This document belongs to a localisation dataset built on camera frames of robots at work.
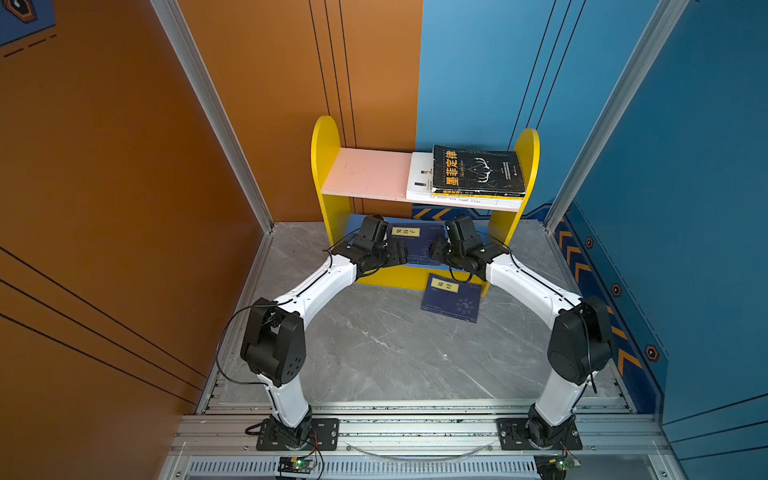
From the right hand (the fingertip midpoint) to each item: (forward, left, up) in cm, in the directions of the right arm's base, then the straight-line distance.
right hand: (430, 249), depth 89 cm
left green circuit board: (-51, +34, -19) cm, 64 cm away
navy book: (+6, +3, -1) cm, 7 cm away
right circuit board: (-52, -27, -20) cm, 62 cm away
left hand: (-1, +9, +1) cm, 9 cm away
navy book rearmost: (-6, -7, -17) cm, 20 cm away
